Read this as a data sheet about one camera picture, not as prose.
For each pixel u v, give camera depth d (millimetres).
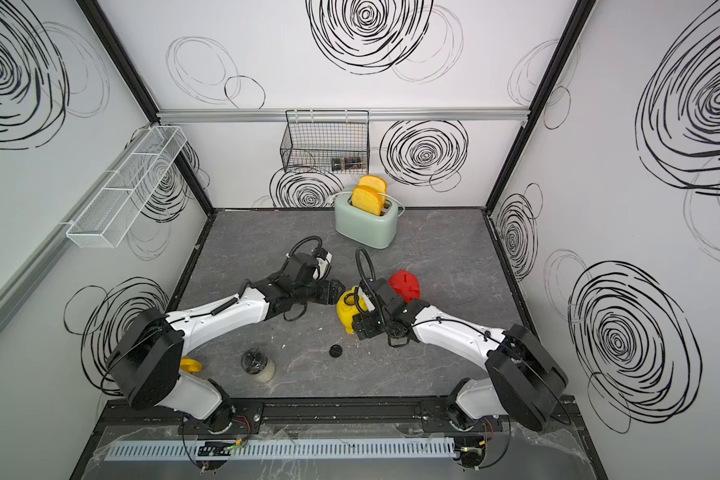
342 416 754
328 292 754
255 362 723
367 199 962
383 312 654
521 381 418
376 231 1014
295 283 665
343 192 1031
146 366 428
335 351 845
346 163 874
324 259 784
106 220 716
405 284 885
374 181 987
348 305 845
